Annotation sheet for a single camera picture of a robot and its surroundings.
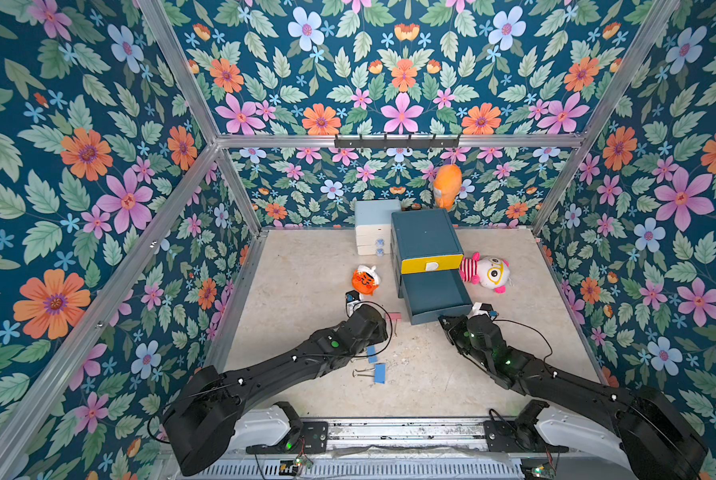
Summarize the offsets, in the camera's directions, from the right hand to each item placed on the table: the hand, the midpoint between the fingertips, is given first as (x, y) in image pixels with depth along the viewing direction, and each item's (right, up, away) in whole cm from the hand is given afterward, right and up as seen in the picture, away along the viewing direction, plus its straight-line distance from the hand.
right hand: (436, 316), depth 83 cm
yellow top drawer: (-1, +15, +2) cm, 15 cm away
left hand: (-14, -2, 0) cm, 14 cm away
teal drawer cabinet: (-3, +22, +8) cm, 23 cm away
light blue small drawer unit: (-18, +28, +19) cm, 38 cm away
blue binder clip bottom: (-16, -17, +2) cm, 23 cm away
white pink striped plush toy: (+21, +12, +15) cm, 29 cm away
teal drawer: (0, +6, +5) cm, 8 cm away
